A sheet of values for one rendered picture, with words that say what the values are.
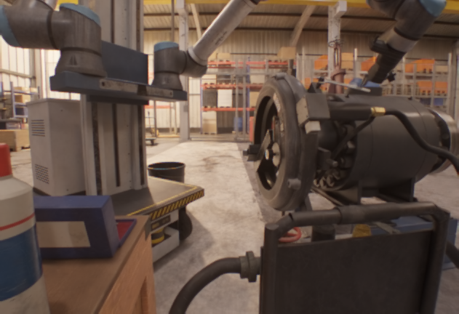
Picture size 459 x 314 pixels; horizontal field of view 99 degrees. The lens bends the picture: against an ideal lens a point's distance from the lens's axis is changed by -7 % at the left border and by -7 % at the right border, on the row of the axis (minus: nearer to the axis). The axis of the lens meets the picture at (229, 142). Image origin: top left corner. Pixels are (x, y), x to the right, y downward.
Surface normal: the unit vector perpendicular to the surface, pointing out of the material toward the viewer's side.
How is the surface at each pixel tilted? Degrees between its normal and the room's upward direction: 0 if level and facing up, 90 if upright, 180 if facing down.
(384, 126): 70
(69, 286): 0
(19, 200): 90
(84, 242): 103
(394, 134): 78
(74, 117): 90
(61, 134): 90
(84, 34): 90
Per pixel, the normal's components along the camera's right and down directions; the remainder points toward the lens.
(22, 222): 1.00, 0.00
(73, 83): 0.86, 0.05
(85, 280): 0.00, -1.00
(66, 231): 0.11, 0.31
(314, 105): 0.11, -0.29
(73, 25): 0.36, 0.09
